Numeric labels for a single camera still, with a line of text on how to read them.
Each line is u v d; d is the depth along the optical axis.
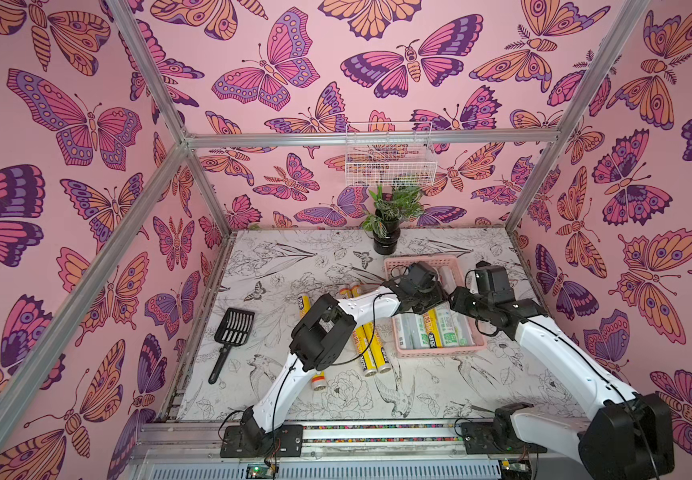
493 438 0.72
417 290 0.77
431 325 0.90
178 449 0.73
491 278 0.63
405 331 0.89
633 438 0.41
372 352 0.86
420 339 0.86
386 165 1.06
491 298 0.63
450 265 1.03
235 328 0.94
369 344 0.88
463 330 0.88
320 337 0.56
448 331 0.88
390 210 0.95
